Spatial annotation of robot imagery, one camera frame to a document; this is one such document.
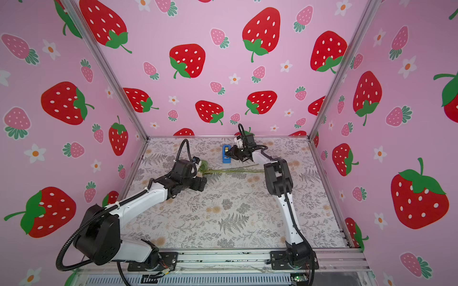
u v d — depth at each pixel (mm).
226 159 1074
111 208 455
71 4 670
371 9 687
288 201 661
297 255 644
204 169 980
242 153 970
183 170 671
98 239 422
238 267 731
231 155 990
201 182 798
